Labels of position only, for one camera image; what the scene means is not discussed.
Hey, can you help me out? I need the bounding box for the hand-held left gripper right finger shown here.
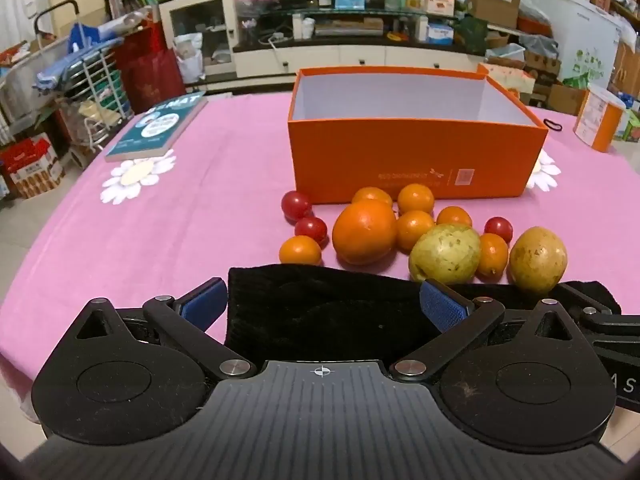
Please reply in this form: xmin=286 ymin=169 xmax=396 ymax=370
xmin=389 ymin=280 xmax=573 ymax=383

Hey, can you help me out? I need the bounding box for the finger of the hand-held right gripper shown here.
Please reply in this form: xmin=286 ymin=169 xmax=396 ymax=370
xmin=557 ymin=284 xmax=640 ymax=348

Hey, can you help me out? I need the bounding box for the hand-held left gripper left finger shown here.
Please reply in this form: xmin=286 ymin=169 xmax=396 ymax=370
xmin=75 ymin=277 xmax=253 ymax=382

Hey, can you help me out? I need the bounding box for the green-yellow pear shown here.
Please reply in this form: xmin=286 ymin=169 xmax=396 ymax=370
xmin=408 ymin=224 xmax=482 ymax=285

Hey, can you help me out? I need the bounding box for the red cherry tomato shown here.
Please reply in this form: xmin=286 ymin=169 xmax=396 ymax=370
xmin=281 ymin=191 xmax=314 ymax=223
xmin=484 ymin=216 xmax=514 ymax=243
xmin=294 ymin=217 xmax=329 ymax=248

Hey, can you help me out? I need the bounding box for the yellow-brown pear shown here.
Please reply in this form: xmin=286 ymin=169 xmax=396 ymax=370
xmin=508 ymin=226 xmax=569 ymax=294

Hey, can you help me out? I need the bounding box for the large orange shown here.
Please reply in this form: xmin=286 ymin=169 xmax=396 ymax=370
xmin=331 ymin=200 xmax=398 ymax=267

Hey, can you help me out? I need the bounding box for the orange cardboard box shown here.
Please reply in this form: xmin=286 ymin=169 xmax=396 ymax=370
xmin=287 ymin=66 xmax=550 ymax=206

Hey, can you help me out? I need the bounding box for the pink daisy-print tablecloth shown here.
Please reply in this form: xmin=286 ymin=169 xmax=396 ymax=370
xmin=0 ymin=92 xmax=640 ymax=461

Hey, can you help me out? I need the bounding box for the black knitted cloth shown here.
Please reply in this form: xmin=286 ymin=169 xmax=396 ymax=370
xmin=227 ymin=262 xmax=622 ymax=361

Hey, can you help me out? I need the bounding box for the teal book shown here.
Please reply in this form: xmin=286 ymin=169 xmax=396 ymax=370
xmin=104 ymin=91 xmax=209 ymax=163

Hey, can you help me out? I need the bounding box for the orange white canister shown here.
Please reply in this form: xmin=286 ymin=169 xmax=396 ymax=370
xmin=572 ymin=82 xmax=628 ymax=153

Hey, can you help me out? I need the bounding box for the red printed carton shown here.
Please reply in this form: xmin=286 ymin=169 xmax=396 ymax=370
xmin=0 ymin=132 xmax=66 ymax=200

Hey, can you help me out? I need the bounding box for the red paper bag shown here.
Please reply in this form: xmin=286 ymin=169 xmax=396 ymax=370
xmin=115 ymin=22 xmax=168 ymax=61
xmin=120 ymin=49 xmax=187 ymax=113

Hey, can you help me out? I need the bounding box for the orange white gift box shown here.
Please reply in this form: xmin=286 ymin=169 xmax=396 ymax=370
xmin=477 ymin=62 xmax=537 ymax=103

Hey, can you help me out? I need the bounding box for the open brown cardboard box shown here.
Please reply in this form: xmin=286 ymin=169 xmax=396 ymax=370
xmin=547 ymin=82 xmax=588 ymax=113

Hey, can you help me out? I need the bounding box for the white printed bag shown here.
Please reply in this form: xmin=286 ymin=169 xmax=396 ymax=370
xmin=172 ymin=34 xmax=206 ymax=83

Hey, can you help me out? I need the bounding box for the metal trolley cart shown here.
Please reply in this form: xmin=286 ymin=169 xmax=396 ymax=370
xmin=32 ymin=0 xmax=133 ymax=156

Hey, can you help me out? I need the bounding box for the white TV cabinet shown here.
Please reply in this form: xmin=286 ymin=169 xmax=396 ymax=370
xmin=232 ymin=0 xmax=501 ymax=78

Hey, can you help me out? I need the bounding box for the blue white tissue box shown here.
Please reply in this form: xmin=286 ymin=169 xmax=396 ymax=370
xmin=426 ymin=22 xmax=456 ymax=45

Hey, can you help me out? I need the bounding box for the blue fabric bag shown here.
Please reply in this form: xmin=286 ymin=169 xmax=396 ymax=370
xmin=35 ymin=22 xmax=126 ymax=91

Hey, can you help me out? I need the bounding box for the white glass-door cabinet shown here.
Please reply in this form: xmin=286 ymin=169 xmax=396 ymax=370
xmin=159 ymin=0 xmax=238 ymax=81

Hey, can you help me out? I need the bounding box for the white refrigerator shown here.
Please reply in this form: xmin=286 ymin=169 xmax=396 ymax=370
xmin=530 ymin=0 xmax=638 ymax=86

